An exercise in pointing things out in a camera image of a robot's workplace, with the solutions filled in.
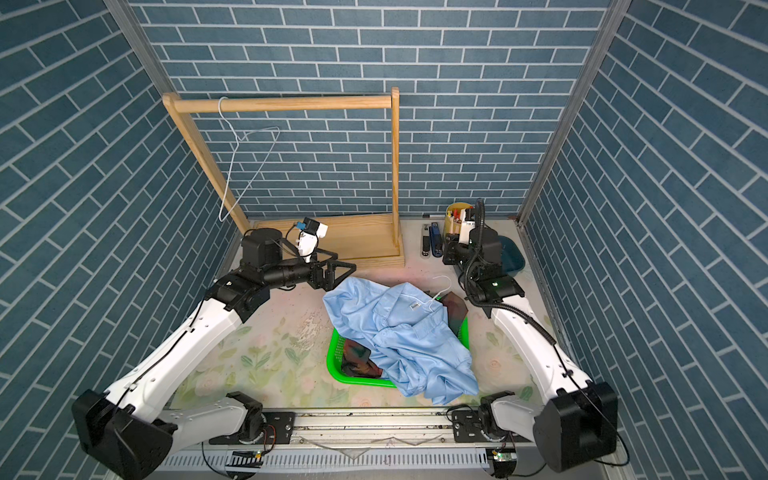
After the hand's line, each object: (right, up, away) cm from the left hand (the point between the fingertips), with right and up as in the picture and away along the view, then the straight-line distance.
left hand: (352, 264), depth 70 cm
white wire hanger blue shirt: (+20, -12, +13) cm, 26 cm away
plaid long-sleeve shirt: (0, -24, +6) cm, 25 cm away
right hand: (+26, +7, +9) cm, 28 cm away
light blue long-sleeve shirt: (+13, -17, +6) cm, 22 cm away
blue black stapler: (+25, +6, +42) cm, 49 cm away
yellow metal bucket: (+31, +15, +35) cm, 49 cm away
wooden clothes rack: (0, +6, +42) cm, 42 cm away
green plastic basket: (-6, -26, +8) cm, 28 cm away
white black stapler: (+21, +7, +39) cm, 45 cm away
